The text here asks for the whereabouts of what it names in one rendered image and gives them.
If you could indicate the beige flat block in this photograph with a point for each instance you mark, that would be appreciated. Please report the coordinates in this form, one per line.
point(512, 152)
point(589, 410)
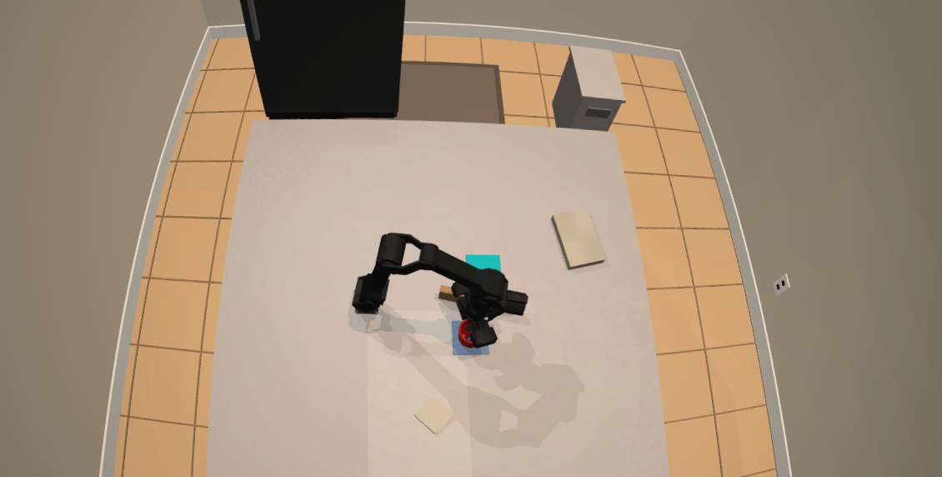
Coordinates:
point(577, 238)

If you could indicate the dark red cup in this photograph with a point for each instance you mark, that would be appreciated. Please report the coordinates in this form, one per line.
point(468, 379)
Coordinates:
point(462, 330)

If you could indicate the wooden plank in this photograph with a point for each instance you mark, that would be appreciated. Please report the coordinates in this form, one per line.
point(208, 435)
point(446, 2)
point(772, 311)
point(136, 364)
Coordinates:
point(446, 293)

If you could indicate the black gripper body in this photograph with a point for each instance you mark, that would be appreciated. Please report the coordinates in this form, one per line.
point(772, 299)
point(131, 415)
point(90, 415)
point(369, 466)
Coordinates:
point(483, 334)

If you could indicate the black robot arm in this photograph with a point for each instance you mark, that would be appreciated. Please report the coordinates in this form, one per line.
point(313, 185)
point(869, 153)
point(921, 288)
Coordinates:
point(487, 287)

